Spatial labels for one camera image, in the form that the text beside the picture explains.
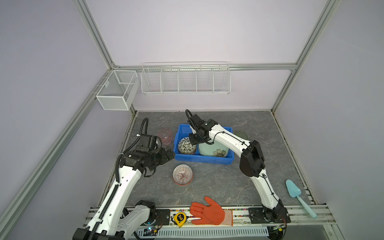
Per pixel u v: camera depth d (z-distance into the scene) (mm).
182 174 854
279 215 646
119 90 1019
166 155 663
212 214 740
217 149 941
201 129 678
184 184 826
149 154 598
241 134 1004
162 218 733
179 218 720
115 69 930
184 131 1021
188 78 988
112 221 382
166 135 1010
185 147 938
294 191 811
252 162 551
